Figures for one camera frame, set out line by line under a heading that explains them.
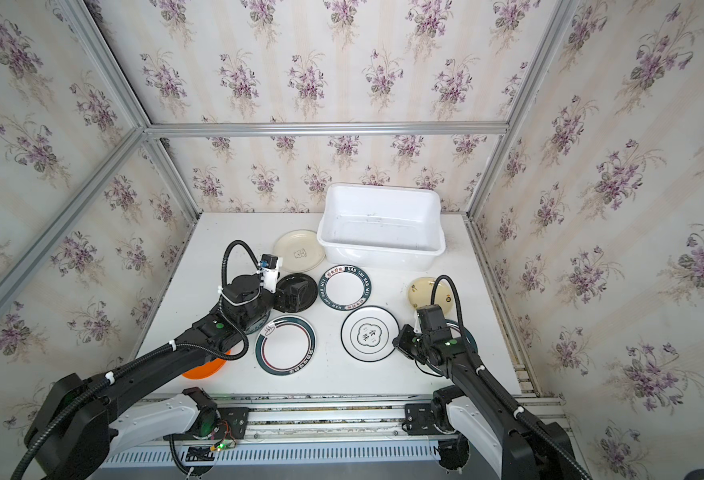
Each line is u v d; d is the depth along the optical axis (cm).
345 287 98
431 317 67
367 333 88
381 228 118
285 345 86
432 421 73
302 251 108
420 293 98
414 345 72
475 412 51
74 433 39
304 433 73
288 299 72
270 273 69
